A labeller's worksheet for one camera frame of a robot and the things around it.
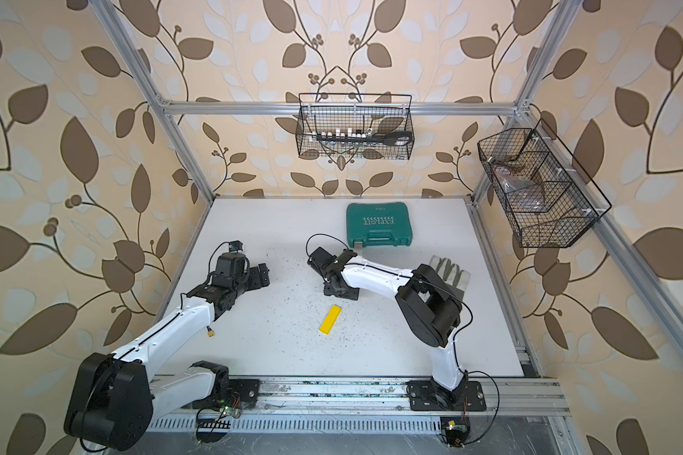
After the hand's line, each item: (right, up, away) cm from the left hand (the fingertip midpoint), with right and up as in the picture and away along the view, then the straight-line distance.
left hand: (254, 268), depth 87 cm
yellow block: (+24, -16, +1) cm, 29 cm away
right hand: (+26, -8, +4) cm, 28 cm away
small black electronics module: (+57, -39, -16) cm, 71 cm away
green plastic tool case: (+41, +14, +18) cm, 46 cm away
